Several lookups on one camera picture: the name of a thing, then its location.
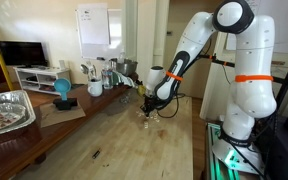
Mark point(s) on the cream letter tile E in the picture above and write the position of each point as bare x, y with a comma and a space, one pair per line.
146, 123

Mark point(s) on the dark brown wooden table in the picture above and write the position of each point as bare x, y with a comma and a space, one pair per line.
10, 156

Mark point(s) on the clear water bottle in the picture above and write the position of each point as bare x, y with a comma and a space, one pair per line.
107, 78

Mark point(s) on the white cloth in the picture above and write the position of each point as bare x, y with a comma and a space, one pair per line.
125, 80

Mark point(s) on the white ceramic mug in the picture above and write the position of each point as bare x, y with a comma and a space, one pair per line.
95, 88

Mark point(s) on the dark equipment cabinet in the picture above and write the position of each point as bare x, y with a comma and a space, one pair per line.
284, 160

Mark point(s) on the wall whiteboard with tray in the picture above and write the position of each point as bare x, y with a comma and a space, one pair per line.
115, 33

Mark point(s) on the small white box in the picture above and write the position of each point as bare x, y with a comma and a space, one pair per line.
62, 64

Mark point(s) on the black flat screen monitor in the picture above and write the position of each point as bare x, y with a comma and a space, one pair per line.
22, 53

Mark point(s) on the brown cardboard sheet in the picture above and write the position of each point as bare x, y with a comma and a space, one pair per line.
60, 116

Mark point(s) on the cream letter tile Y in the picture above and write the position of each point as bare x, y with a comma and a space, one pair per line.
146, 127

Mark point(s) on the metal mixing bowl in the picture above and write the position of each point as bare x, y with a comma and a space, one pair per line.
127, 67

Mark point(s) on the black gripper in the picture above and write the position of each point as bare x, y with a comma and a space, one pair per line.
149, 103

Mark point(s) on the white paper sheet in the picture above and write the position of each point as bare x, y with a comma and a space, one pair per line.
94, 26

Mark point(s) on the black horizontal stand bar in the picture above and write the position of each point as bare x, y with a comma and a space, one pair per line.
217, 60

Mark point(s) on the white panel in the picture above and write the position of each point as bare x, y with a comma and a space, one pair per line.
214, 96

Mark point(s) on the small orange tie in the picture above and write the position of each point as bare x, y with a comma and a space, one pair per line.
211, 57
224, 63

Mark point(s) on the clear plastic wrapper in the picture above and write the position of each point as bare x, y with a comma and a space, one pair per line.
0, 118

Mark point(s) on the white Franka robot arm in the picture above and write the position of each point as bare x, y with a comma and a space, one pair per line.
252, 50

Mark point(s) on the metal utensil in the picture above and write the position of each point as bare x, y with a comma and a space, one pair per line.
93, 70

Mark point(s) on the wall thermostat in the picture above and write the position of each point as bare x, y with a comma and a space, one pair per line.
169, 33

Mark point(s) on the yellow stick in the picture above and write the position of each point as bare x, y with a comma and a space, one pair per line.
4, 70

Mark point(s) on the black block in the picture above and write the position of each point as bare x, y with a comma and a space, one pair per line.
65, 104

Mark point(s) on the black whiteboard eraser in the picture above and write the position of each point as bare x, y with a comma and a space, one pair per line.
100, 58

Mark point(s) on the aluminium extrusion frame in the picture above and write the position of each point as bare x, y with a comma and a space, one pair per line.
212, 150

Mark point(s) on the white low shelf unit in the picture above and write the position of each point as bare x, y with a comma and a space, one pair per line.
50, 71

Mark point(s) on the aluminium foil tray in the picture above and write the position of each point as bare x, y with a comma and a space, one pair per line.
17, 96

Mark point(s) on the metal spoon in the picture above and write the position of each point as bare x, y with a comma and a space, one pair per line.
84, 69

